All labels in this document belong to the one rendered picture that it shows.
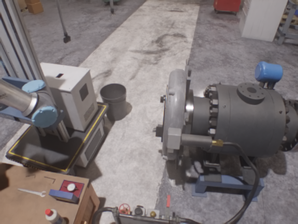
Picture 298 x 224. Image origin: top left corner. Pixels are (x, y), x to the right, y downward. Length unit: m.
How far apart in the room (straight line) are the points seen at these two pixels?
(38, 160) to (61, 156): 0.21
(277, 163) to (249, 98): 1.14
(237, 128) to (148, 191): 0.99
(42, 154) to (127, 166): 0.82
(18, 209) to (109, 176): 0.86
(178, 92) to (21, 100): 0.95
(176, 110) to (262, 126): 0.63
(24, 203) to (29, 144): 0.70
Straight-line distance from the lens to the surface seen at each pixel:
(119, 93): 2.54
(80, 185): 1.53
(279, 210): 2.22
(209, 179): 1.78
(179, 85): 1.40
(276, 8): 5.19
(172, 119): 1.33
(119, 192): 1.97
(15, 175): 1.79
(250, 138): 1.57
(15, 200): 1.68
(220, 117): 1.46
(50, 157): 1.95
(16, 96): 1.19
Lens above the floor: 1.78
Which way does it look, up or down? 43 degrees down
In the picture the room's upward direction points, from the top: straight up
